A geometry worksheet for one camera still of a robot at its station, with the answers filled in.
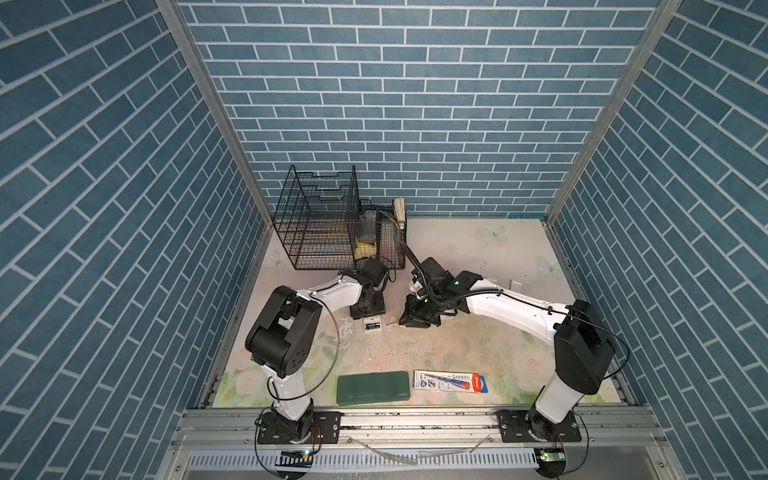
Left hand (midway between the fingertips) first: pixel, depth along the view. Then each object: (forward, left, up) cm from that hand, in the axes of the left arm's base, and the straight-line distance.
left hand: (377, 311), depth 95 cm
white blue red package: (-22, -21, +1) cm, 30 cm away
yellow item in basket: (+16, +4, +11) cm, 20 cm away
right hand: (-9, -6, +11) cm, 15 cm away
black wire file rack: (+40, +25, +1) cm, 47 cm away
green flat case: (-23, 0, -1) cm, 23 cm away
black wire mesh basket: (+23, -1, +10) cm, 25 cm away
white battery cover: (+9, -48, 0) cm, 48 cm away
